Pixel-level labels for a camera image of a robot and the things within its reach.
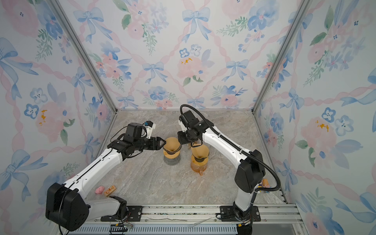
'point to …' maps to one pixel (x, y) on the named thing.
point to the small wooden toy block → (110, 190)
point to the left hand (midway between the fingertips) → (162, 140)
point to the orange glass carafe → (199, 169)
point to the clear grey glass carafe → (172, 161)
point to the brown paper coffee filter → (201, 151)
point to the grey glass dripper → (172, 154)
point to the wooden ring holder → (201, 163)
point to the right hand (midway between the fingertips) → (180, 138)
